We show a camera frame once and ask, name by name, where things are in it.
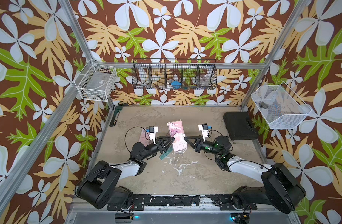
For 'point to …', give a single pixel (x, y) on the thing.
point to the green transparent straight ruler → (167, 152)
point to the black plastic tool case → (239, 126)
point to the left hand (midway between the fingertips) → (173, 137)
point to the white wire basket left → (96, 82)
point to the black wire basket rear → (174, 74)
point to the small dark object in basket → (263, 105)
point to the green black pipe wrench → (117, 108)
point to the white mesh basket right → (282, 109)
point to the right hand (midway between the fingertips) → (184, 140)
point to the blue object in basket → (176, 84)
